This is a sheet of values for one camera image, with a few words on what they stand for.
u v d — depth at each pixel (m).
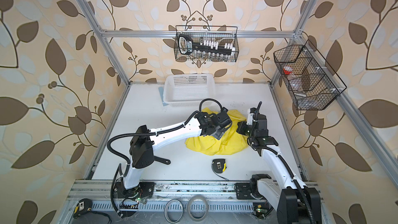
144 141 0.54
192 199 0.72
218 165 0.79
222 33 0.91
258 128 0.63
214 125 0.58
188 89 1.16
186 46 0.87
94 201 0.72
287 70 0.81
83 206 0.68
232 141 0.84
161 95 1.11
